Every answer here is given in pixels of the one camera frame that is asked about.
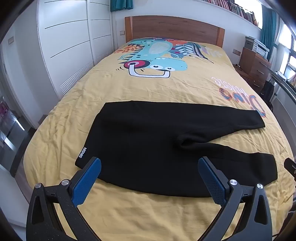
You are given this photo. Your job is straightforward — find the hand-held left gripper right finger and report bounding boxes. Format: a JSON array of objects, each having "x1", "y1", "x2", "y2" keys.
[{"x1": 198, "y1": 156, "x2": 273, "y2": 241}]

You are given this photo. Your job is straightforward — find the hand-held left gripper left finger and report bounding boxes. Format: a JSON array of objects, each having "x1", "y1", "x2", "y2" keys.
[{"x1": 26, "y1": 157, "x2": 102, "y2": 241}]

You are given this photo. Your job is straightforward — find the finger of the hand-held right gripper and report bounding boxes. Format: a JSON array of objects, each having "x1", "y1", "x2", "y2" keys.
[{"x1": 284, "y1": 158, "x2": 296, "y2": 181}]

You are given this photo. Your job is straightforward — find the black pants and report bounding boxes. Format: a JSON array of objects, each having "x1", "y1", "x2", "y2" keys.
[{"x1": 75, "y1": 100, "x2": 278, "y2": 198}]

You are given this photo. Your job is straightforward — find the black bag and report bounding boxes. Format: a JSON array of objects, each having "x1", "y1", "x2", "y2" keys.
[{"x1": 260, "y1": 79, "x2": 276, "y2": 103}]

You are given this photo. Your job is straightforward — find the grey cabinet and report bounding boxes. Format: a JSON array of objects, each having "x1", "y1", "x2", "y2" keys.
[{"x1": 0, "y1": 111, "x2": 31, "y2": 173}]

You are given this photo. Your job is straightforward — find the wooden dresser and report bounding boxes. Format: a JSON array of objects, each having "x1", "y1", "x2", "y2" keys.
[{"x1": 238, "y1": 46, "x2": 272, "y2": 93}]

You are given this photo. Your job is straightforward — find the yellow printed bed sheet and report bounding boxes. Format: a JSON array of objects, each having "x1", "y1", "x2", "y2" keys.
[{"x1": 23, "y1": 37, "x2": 296, "y2": 241}]

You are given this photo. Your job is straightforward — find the white printer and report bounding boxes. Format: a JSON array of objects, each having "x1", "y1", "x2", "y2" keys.
[{"x1": 245, "y1": 36, "x2": 270, "y2": 57}]

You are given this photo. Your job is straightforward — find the teal curtain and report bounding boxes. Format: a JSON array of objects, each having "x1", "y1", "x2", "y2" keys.
[
  {"x1": 110, "y1": 0, "x2": 134, "y2": 12},
  {"x1": 260, "y1": 5, "x2": 281, "y2": 61}
]

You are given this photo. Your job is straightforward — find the white wardrobe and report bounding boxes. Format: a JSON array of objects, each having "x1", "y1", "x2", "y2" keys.
[{"x1": 37, "y1": 0, "x2": 114, "y2": 100}]

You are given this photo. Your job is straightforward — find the wooden headboard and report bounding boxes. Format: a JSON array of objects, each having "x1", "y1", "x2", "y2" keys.
[{"x1": 125, "y1": 16, "x2": 225, "y2": 48}]

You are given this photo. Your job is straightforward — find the row of books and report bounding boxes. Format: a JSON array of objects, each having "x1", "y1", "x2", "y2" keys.
[{"x1": 203, "y1": 0, "x2": 258, "y2": 26}]

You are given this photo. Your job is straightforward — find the metal rail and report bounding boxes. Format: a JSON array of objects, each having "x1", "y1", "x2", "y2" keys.
[{"x1": 270, "y1": 70, "x2": 296, "y2": 103}]

